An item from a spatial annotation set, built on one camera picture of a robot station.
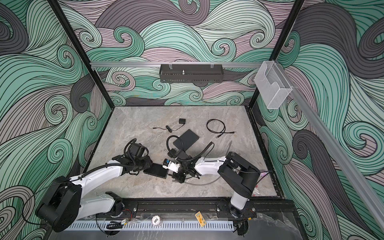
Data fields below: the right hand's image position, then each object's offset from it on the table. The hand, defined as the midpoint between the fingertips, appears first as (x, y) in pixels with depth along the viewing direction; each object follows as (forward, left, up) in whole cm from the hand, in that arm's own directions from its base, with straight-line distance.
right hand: (173, 175), depth 85 cm
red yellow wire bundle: (-20, +18, +2) cm, 28 cm away
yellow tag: (-21, -15, +2) cm, 26 cm away
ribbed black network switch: (+2, +9, +2) cm, 10 cm away
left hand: (+7, +13, +3) cm, 15 cm away
